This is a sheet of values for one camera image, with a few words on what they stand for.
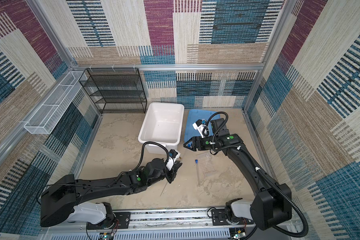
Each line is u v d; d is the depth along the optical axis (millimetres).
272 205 397
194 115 1181
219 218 730
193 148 677
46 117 724
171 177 685
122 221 731
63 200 419
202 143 678
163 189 831
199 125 707
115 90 1106
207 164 923
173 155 662
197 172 886
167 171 675
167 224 731
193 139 680
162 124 1101
